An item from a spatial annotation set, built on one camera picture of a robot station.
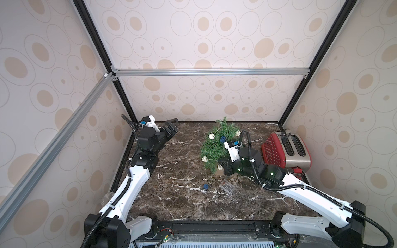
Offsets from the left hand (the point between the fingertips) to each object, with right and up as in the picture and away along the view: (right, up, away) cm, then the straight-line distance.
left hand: (179, 121), depth 72 cm
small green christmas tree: (+16, -12, -2) cm, 20 cm away
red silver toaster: (+59, -15, +12) cm, 62 cm away
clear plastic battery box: (+25, -36, +14) cm, 46 cm away
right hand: (+21, -18, 0) cm, 27 cm away
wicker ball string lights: (+20, -8, -4) cm, 22 cm away
